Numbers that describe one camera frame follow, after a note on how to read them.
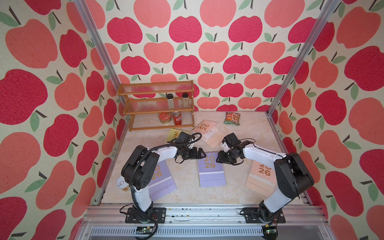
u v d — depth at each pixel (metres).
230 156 0.78
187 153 0.81
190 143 0.75
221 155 0.82
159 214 0.74
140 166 0.49
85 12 0.71
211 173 0.88
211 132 1.08
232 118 1.15
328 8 0.70
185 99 0.98
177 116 1.04
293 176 0.47
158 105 1.17
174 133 1.04
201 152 0.84
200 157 0.84
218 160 0.91
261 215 0.67
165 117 1.13
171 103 0.98
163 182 0.86
